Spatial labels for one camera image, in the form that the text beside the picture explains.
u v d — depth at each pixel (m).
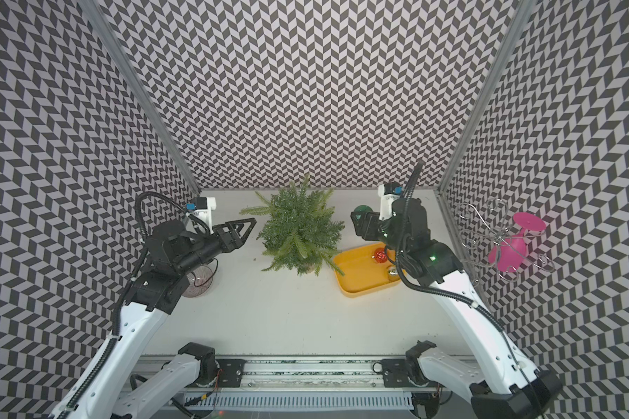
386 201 0.60
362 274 0.91
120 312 0.45
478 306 0.41
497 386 0.37
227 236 0.58
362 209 0.67
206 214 0.60
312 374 0.74
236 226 0.59
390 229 0.56
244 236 0.61
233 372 0.72
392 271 0.88
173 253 0.49
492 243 0.65
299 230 0.72
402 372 0.73
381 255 0.91
